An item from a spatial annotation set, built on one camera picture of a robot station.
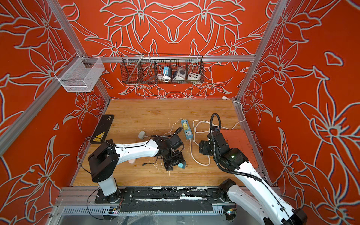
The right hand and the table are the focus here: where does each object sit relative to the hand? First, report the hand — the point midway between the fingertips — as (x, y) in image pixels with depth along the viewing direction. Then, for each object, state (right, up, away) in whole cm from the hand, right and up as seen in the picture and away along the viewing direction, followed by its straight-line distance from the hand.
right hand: (201, 144), depth 75 cm
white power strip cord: (+7, +11, -8) cm, 15 cm away
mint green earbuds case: (-39, +2, +22) cm, 44 cm away
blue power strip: (-6, +3, +20) cm, 21 cm away
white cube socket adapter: (-3, +43, +20) cm, 47 cm away
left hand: (-10, -13, +4) cm, 17 cm away
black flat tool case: (-67, +5, +23) cm, 71 cm away
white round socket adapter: (-11, +43, +15) cm, 47 cm away
